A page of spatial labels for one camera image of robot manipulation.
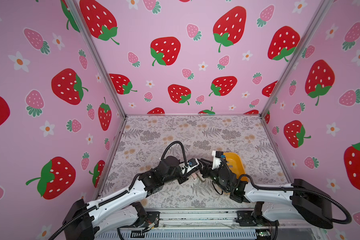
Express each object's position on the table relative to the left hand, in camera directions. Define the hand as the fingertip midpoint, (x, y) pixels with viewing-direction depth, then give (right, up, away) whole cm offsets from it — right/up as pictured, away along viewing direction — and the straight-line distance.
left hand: (192, 165), depth 74 cm
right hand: (+3, +2, +3) cm, 5 cm away
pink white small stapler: (+2, -2, -7) cm, 8 cm away
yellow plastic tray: (+29, -4, +21) cm, 36 cm away
